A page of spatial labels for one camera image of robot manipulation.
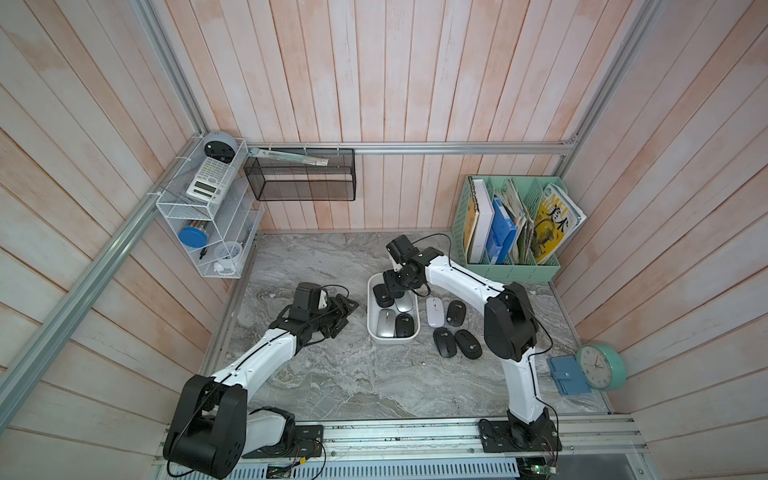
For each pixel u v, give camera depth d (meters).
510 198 0.98
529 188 1.03
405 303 0.98
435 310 0.96
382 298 0.97
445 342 0.90
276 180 1.07
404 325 0.93
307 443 0.73
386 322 0.93
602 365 0.77
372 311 0.96
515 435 0.66
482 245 1.00
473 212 0.88
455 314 0.93
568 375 0.82
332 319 0.76
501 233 0.96
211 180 0.78
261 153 0.92
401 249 0.76
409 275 0.71
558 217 0.97
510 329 0.53
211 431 0.40
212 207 0.75
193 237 0.76
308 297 0.67
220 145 0.80
